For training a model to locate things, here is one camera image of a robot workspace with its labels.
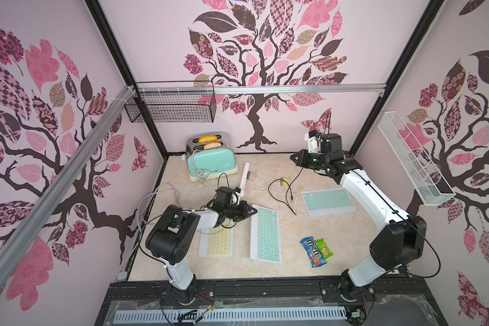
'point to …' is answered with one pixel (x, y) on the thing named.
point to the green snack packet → (325, 251)
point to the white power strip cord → (154, 192)
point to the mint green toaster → (209, 155)
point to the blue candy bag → (314, 253)
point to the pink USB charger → (250, 175)
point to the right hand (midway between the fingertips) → (291, 158)
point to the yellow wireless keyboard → (216, 241)
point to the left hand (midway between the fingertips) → (255, 214)
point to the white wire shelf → (428, 182)
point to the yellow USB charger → (283, 183)
